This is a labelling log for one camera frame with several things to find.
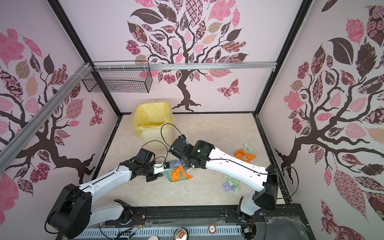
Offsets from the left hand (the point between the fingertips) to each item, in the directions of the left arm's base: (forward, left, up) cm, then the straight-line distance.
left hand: (159, 172), depth 86 cm
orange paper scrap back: (-1, -10, -1) cm, 10 cm away
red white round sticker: (-28, -30, -1) cm, 40 cm away
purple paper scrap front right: (-9, -39, 0) cm, 40 cm away
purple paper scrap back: (+5, -9, +2) cm, 11 cm away
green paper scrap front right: (-5, -43, 0) cm, 43 cm away
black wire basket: (+52, +27, +31) cm, 66 cm away
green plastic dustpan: (0, -5, -1) cm, 6 cm away
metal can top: (-30, -16, +9) cm, 35 cm away
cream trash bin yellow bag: (+33, +7, +9) cm, 35 cm away
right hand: (0, -18, +19) cm, 26 cm away
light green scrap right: (+16, -59, -1) cm, 61 cm away
